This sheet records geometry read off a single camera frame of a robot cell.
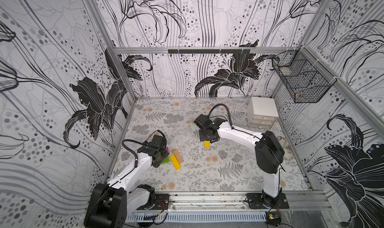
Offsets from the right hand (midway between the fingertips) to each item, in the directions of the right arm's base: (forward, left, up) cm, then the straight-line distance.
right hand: (206, 135), depth 91 cm
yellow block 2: (-15, +18, -5) cm, 24 cm away
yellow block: (-4, 0, -5) cm, 6 cm away
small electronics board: (-41, -31, -8) cm, 52 cm away
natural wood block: (-12, +17, -5) cm, 21 cm away
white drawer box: (+12, -35, +7) cm, 38 cm away
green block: (-18, +22, +5) cm, 29 cm away
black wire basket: (+25, -61, +22) cm, 70 cm away
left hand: (-13, +24, -3) cm, 28 cm away
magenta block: (-7, +25, -4) cm, 26 cm away
